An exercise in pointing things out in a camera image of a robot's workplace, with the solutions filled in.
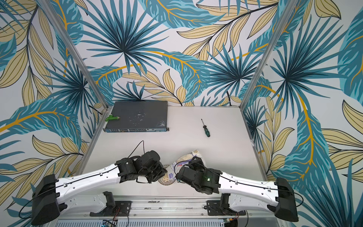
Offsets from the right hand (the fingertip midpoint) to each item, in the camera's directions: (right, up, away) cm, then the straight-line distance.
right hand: (192, 162), depth 73 cm
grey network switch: (-35, +25, +36) cm, 56 cm away
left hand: (-13, -6, +1) cm, 14 cm away
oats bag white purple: (-10, -4, +1) cm, 11 cm away
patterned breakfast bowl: (-15, -13, +8) cm, 21 cm away
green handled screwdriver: (+12, +14, +30) cm, 36 cm away
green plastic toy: (-58, +24, +31) cm, 70 cm away
